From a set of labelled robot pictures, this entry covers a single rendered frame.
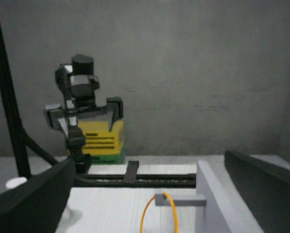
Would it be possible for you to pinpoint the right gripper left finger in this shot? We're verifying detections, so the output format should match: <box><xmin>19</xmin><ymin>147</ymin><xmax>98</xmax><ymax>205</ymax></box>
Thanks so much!
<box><xmin>0</xmin><ymin>159</ymin><xmax>76</xmax><ymax>233</ymax></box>

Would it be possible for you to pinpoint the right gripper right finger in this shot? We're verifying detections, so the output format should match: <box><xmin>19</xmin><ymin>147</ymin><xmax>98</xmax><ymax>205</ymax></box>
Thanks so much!
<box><xmin>224</xmin><ymin>150</ymin><xmax>290</xmax><ymax>233</ymax></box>

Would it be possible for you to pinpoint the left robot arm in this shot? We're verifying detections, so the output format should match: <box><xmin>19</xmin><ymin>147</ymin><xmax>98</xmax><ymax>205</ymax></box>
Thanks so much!
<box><xmin>55</xmin><ymin>54</ymin><xmax>100</xmax><ymax>162</ymax></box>

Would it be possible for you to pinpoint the white cylinder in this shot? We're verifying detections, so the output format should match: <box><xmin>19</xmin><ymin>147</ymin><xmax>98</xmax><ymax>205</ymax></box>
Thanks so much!
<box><xmin>6</xmin><ymin>178</ymin><xmax>26</xmax><ymax>190</ymax></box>

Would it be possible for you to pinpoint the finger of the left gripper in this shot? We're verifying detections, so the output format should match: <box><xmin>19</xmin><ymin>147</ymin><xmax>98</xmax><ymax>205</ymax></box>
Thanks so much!
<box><xmin>107</xmin><ymin>102</ymin><xmax>119</xmax><ymax>132</ymax></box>
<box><xmin>49</xmin><ymin>109</ymin><xmax>69</xmax><ymax>139</ymax></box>

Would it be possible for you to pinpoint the white mug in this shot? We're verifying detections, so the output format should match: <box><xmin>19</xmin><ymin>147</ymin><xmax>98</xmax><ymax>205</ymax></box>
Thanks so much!
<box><xmin>58</xmin><ymin>201</ymin><xmax>70</xmax><ymax>227</ymax></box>

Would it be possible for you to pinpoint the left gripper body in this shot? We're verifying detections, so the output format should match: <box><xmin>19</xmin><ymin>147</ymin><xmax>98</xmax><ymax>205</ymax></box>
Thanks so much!
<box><xmin>43</xmin><ymin>97</ymin><xmax>123</xmax><ymax>129</ymax></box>

